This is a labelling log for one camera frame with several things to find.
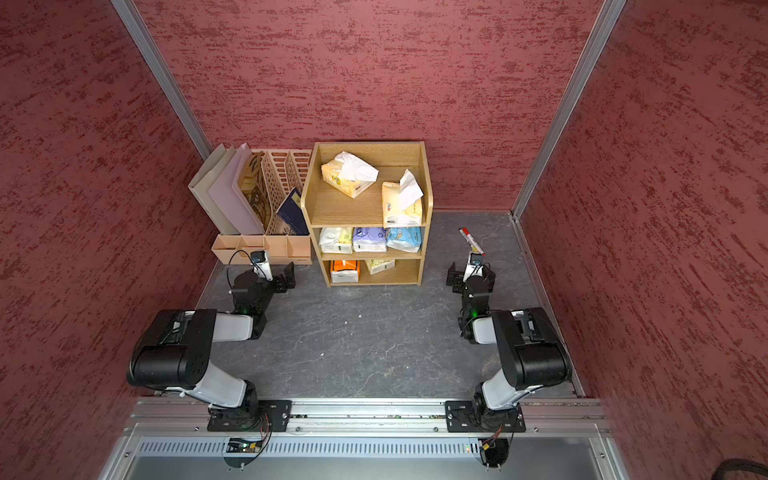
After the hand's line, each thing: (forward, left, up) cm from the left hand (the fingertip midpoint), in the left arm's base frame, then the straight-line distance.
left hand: (279, 268), depth 94 cm
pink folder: (+18, +17, +17) cm, 30 cm away
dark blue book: (+20, -1, +4) cm, 21 cm away
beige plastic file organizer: (+38, +5, +10) cm, 39 cm away
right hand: (+1, -61, +1) cm, 61 cm away
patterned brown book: (+26, +12, +11) cm, 31 cm away
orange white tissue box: (-1, -22, 0) cm, 22 cm away
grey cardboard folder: (+14, +21, +20) cm, 33 cm away
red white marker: (+17, -67, -7) cm, 70 cm away
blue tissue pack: (+1, -40, +14) cm, 43 cm away
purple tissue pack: (+1, -30, +14) cm, 33 cm away
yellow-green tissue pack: (0, -21, +14) cm, 25 cm away
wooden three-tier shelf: (+5, -31, +24) cm, 39 cm away
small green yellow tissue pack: (+3, -31, -2) cm, 31 cm away
